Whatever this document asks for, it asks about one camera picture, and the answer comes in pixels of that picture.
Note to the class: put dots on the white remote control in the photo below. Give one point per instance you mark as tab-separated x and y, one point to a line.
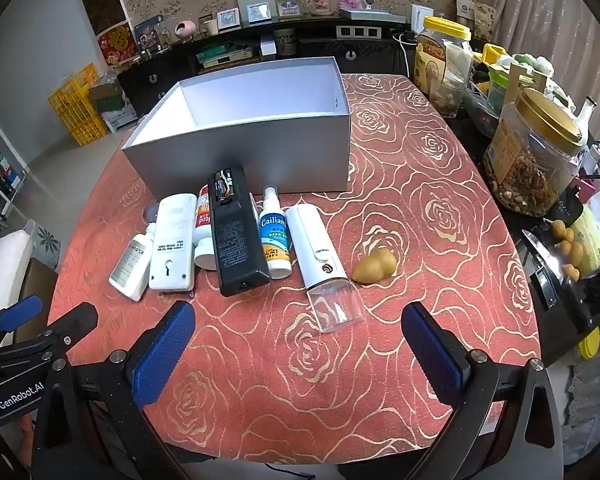
172	255

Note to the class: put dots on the yellow plastic crates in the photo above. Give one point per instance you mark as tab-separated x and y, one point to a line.
75	110

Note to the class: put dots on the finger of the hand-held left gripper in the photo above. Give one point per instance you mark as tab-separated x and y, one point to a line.
80	316
20	310

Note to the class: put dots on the blue picture box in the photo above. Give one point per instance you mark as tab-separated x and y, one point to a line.
150	35

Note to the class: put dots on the light curtain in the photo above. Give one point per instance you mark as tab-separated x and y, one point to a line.
545	20

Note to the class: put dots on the red rose pattern tablecloth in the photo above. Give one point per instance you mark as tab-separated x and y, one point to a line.
280	360

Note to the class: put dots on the small translucent blue object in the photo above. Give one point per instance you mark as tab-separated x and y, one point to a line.
150	213

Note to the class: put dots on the yellow gourd figurine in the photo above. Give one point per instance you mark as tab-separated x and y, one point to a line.
375	267

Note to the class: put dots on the metal blade tool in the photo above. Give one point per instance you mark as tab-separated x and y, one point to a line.
545	265

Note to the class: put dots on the small picture frame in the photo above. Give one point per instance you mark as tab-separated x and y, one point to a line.
288	6
258	11
227	18

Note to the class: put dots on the glass globe ornament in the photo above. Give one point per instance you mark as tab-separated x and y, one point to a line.
322	2

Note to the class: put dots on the yellow plastic lid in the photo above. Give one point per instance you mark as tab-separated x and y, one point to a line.
592	347

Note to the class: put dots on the white cup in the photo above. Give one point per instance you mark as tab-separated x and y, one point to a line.
210	26

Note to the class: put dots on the blue label spray bottle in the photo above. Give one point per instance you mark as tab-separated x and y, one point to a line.
276	240

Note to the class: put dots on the white security camera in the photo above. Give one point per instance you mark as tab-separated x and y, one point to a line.
369	2

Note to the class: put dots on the grey set-top box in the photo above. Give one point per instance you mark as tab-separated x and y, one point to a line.
370	15

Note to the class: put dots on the small white box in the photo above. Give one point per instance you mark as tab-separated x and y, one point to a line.
267	45

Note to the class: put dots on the black remote control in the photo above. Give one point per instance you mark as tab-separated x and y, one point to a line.
237	250

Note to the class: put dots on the white socket panel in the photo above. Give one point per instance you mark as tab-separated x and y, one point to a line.
358	31

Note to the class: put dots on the white box device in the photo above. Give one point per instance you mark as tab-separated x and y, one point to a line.
422	16

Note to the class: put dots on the red paper decoration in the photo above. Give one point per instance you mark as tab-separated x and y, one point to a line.
116	42

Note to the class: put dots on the white cushion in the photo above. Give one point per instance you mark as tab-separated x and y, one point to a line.
0	260

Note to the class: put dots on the yellow green packet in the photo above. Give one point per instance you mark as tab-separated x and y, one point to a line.
590	240

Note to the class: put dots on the pink round ornament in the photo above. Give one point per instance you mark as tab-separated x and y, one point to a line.
185	30

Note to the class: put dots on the white green packet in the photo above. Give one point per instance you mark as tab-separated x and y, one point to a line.
130	267

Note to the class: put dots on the brown chair seat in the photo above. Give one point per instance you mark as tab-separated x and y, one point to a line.
35	285

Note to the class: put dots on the white dispenser with clear cap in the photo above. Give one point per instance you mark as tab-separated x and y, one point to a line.
312	255

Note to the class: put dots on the yellow lid clear jar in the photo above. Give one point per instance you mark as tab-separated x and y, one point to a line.
437	75

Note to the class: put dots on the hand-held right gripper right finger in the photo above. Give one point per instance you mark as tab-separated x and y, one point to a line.
432	355

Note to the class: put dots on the white pill bottle red label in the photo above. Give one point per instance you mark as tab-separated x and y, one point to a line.
204	225

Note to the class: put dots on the grey cardboard box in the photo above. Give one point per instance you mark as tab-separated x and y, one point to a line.
260	160

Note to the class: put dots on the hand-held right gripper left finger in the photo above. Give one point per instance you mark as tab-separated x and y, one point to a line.
165	345

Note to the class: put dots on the black TV cabinet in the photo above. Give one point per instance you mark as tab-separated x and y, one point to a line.
145	85

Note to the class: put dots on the flower pattern floor mat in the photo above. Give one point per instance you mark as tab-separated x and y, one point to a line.
47	245

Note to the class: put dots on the stack of books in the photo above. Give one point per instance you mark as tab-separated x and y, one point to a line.
225	55

